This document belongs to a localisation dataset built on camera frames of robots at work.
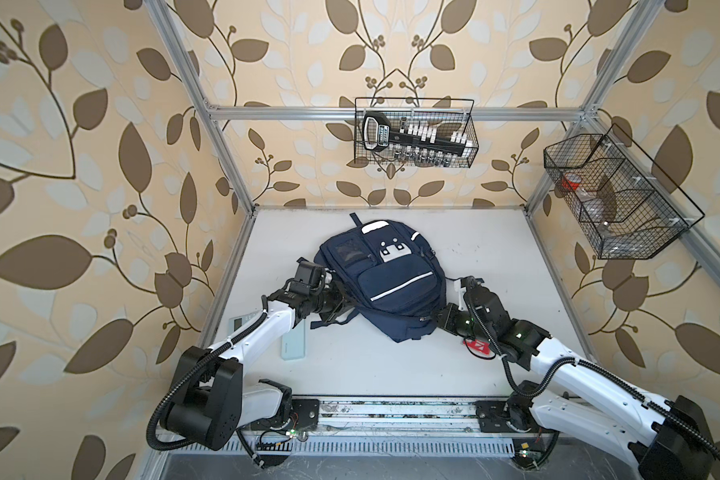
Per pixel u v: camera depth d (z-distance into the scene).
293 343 0.84
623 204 0.75
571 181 0.84
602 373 0.47
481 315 0.60
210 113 0.92
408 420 0.74
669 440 0.39
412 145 0.87
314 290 0.70
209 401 0.41
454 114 0.91
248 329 0.50
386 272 0.94
